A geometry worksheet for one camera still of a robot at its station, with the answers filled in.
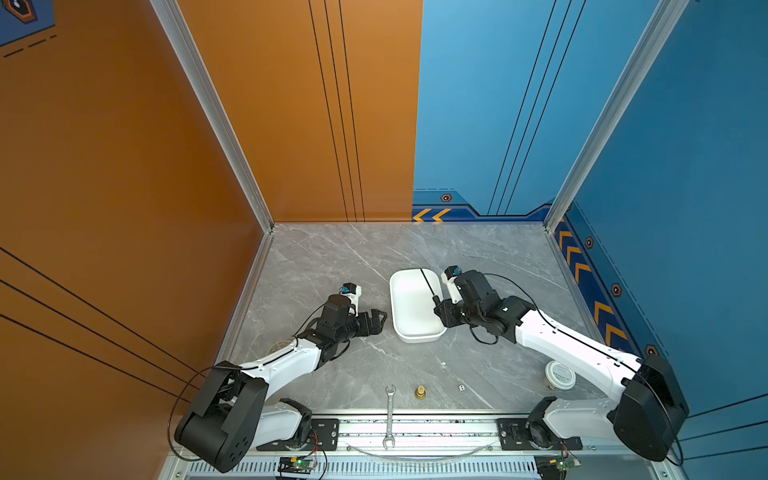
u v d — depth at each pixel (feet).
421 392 2.54
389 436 2.43
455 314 2.33
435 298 2.71
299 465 2.31
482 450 2.37
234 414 1.37
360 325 2.54
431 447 2.38
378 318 2.59
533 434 2.15
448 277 2.43
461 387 2.62
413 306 3.36
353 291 2.61
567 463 2.28
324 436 2.43
